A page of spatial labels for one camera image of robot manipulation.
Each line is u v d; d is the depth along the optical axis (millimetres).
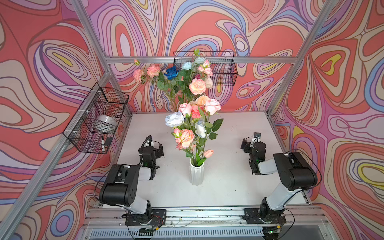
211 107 515
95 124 704
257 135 822
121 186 460
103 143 719
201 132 598
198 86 664
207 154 635
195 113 599
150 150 769
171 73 704
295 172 483
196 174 710
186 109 575
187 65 718
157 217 726
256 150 802
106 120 732
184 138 523
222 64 960
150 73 751
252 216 733
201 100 660
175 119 551
